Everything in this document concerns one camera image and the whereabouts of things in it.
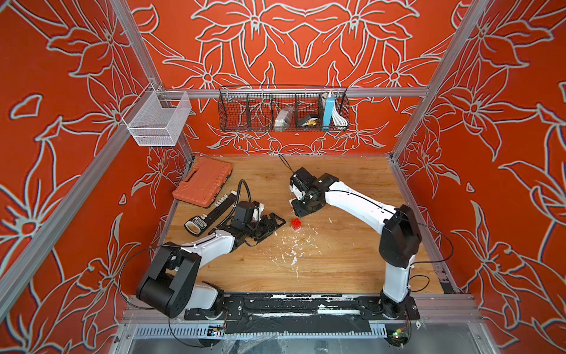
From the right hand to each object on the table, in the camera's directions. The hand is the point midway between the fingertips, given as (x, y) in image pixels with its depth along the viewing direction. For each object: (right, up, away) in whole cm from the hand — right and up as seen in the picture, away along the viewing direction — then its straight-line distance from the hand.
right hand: (293, 212), depth 85 cm
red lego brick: (+1, -6, +3) cm, 7 cm away
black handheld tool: (-41, -7, +8) cm, 42 cm away
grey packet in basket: (-4, +38, +6) cm, 39 cm away
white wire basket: (-59, +40, +8) cm, 71 cm away
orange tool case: (-41, +11, +17) cm, 46 cm away
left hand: (-5, -5, +1) cm, 8 cm away
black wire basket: (-17, +46, +16) cm, 51 cm away
